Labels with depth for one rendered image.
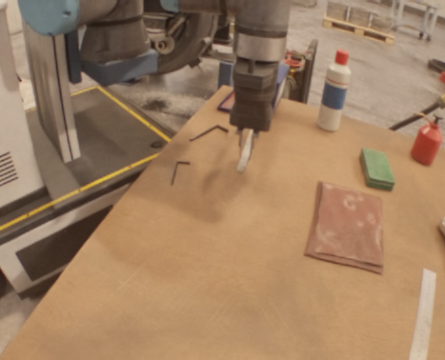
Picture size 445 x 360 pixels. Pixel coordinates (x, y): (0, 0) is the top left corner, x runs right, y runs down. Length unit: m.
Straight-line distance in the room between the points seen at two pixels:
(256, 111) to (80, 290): 0.42
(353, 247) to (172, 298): 0.31
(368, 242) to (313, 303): 0.17
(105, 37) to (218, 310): 0.63
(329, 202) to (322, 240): 0.10
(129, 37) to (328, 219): 0.59
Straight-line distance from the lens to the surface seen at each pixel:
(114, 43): 0.80
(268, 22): 0.52
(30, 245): 0.93
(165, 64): 1.75
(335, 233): 0.60
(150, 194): 0.64
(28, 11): 0.69
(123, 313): 0.49
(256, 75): 0.50
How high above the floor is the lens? 0.89
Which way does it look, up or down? 39 degrees down
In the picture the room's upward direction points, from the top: 5 degrees clockwise
